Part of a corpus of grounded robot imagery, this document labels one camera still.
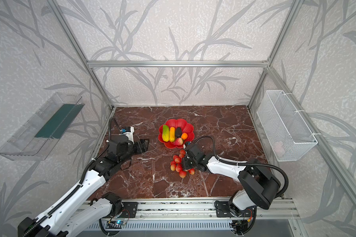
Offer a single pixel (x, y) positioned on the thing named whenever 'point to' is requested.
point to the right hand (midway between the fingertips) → (184, 157)
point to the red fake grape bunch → (176, 165)
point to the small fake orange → (184, 136)
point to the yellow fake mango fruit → (172, 133)
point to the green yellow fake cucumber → (165, 133)
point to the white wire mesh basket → (288, 137)
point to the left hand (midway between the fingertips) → (146, 136)
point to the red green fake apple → (178, 141)
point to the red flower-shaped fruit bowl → (186, 127)
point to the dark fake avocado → (178, 132)
